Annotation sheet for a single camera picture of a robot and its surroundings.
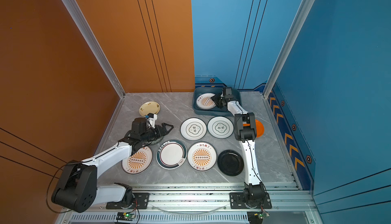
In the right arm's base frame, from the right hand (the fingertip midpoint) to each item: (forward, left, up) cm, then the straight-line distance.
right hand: (211, 98), depth 113 cm
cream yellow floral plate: (-6, +47, -2) cm, 47 cm away
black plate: (-48, -9, -2) cm, 49 cm away
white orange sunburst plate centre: (-44, +7, -3) cm, 44 cm away
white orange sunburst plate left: (-47, +42, -3) cm, 63 cm away
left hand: (-32, +25, +9) cm, 42 cm away
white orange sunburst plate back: (-3, +5, -1) cm, 5 cm away
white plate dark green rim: (-41, +26, -7) cm, 49 cm away
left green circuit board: (-72, +42, -4) cm, 83 cm away
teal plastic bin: (-13, -3, +1) cm, 14 cm away
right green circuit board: (-72, -19, -6) cm, 75 cm away
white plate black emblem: (-25, +13, -3) cm, 28 cm away
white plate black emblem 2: (-24, -5, -3) cm, 25 cm away
